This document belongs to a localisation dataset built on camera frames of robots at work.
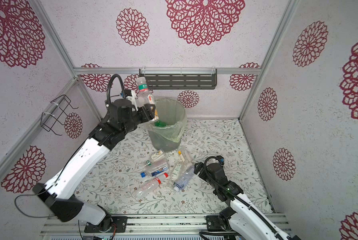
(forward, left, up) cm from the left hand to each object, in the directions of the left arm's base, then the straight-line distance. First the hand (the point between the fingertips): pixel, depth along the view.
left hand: (149, 109), depth 69 cm
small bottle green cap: (-5, -2, -34) cm, 35 cm away
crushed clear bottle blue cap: (-11, -1, -38) cm, 40 cm away
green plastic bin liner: (+19, -10, -23) cm, 31 cm away
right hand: (-15, -25, -27) cm, 40 cm away
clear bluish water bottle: (-16, -17, -39) cm, 46 cm away
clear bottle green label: (-14, -13, -35) cm, 40 cm away
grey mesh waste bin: (+9, +1, -38) cm, 39 cm away
